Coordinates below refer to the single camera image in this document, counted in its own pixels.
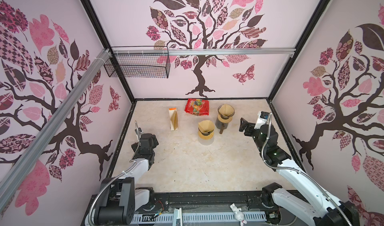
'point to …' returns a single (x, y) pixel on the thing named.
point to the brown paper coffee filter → (226, 110)
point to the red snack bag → (197, 107)
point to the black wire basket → (140, 61)
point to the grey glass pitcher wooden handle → (221, 125)
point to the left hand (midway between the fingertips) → (145, 140)
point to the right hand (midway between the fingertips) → (250, 118)
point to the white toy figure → (239, 215)
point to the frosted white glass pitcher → (206, 142)
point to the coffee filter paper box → (173, 113)
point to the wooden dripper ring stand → (225, 120)
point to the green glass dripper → (205, 133)
